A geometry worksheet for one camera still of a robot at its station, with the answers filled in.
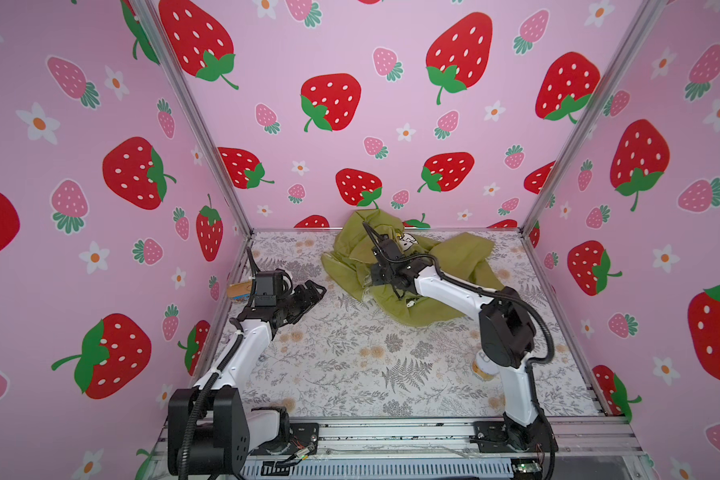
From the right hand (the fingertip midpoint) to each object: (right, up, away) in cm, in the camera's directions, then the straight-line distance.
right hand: (376, 268), depth 95 cm
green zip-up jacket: (-10, +2, +12) cm, 15 cm away
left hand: (-17, -7, -9) cm, 21 cm away
